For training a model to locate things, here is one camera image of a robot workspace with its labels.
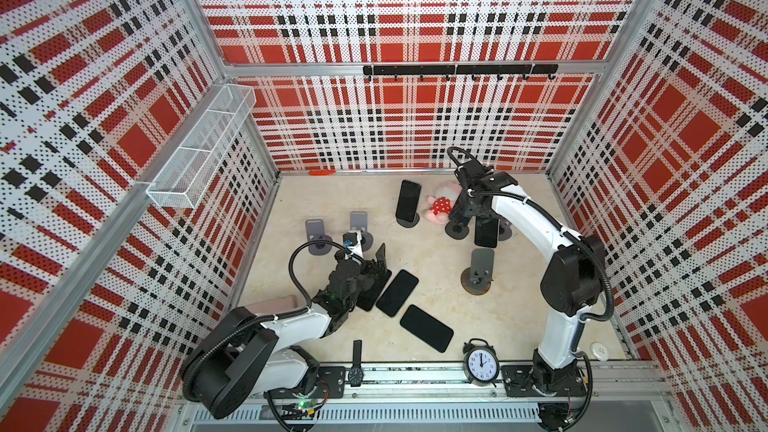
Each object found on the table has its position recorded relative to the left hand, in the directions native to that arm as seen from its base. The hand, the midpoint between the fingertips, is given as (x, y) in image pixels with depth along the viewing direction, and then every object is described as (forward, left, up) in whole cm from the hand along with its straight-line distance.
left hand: (370, 249), depth 86 cm
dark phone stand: (+15, -12, -8) cm, 21 cm away
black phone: (-19, -16, -13) cm, 28 cm away
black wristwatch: (-30, +3, -11) cm, 32 cm away
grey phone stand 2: (+12, +5, -3) cm, 13 cm away
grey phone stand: (+8, +18, -2) cm, 20 cm away
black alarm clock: (-28, -29, -9) cm, 42 cm away
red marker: (+46, +25, -13) cm, 54 cm away
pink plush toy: (+20, -23, -6) cm, 31 cm away
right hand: (+10, -35, +6) cm, 37 cm away
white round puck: (-25, -62, -11) cm, 68 cm away
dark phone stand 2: (+14, -29, -12) cm, 34 cm away
